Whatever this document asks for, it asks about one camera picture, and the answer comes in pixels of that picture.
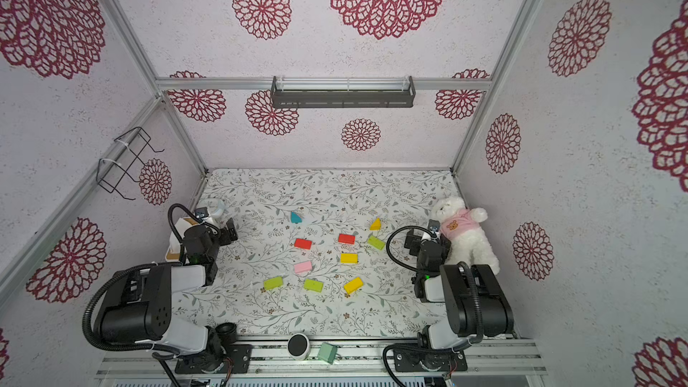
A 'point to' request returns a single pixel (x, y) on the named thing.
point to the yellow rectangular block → (349, 258)
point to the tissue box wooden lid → (173, 252)
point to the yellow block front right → (353, 285)
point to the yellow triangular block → (376, 226)
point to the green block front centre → (313, 285)
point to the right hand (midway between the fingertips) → (428, 229)
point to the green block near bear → (376, 243)
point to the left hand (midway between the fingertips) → (220, 222)
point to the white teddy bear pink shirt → (460, 223)
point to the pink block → (303, 267)
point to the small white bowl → (215, 206)
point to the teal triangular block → (296, 219)
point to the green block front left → (272, 282)
